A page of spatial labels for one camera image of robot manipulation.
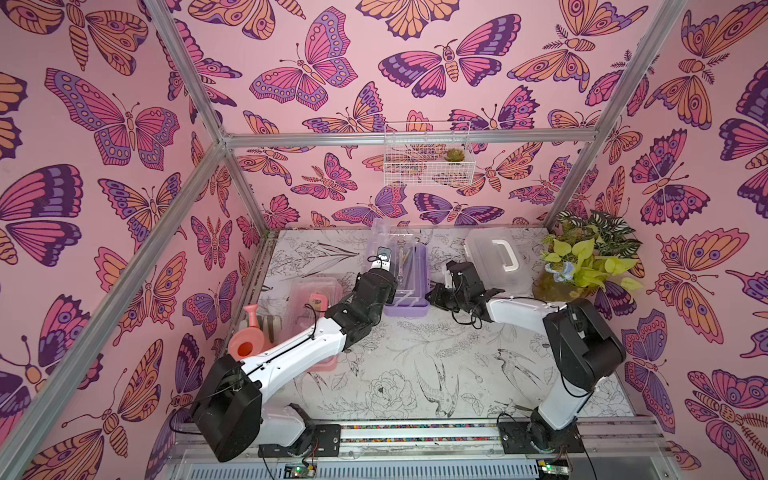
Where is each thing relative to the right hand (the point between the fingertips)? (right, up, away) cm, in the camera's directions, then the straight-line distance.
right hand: (426, 293), depth 94 cm
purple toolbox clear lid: (-5, +14, +6) cm, 16 cm away
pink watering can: (-49, -11, -14) cm, 52 cm away
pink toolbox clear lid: (-36, -1, -5) cm, 36 cm away
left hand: (-12, +8, -12) cm, 19 cm away
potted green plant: (+42, +13, -12) cm, 46 cm away
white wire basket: (+1, +44, +1) cm, 44 cm away
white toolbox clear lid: (+25, +12, +3) cm, 28 cm away
